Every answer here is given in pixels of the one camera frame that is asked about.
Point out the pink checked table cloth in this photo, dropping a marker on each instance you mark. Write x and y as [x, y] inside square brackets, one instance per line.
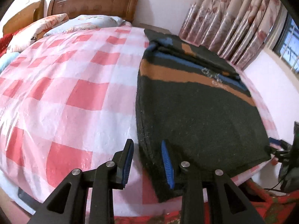
[70, 86]

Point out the small light wooden headboard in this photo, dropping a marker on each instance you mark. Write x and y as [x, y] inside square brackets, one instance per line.
[23, 18]

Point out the plain light blue pillow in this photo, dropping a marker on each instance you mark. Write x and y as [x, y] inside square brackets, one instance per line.
[7, 60]

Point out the floral pink curtain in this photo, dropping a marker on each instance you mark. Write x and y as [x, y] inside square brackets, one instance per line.
[233, 16]

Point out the dark striped knit sweater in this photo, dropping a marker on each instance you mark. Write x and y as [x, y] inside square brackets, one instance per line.
[198, 121]

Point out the dark framed window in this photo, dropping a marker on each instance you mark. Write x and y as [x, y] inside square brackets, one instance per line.
[287, 46]

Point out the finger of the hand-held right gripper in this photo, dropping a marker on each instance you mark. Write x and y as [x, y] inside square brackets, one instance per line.
[275, 152]
[274, 141]

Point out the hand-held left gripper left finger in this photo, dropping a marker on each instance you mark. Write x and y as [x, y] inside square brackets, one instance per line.
[126, 165]

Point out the pink floral pillow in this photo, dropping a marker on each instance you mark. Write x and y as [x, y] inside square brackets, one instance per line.
[25, 35]

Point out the large dark wooden headboard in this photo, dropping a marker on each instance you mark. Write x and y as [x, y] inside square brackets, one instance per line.
[93, 2]

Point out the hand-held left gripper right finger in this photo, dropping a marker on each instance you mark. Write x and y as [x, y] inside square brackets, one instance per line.
[167, 165]

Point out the red blanket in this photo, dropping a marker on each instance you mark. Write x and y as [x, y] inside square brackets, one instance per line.
[3, 44]

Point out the red floral cloth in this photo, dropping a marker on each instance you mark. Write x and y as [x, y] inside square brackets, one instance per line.
[268, 205]

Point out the light blue floral pillow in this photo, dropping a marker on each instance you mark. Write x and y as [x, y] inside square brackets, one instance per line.
[93, 21]

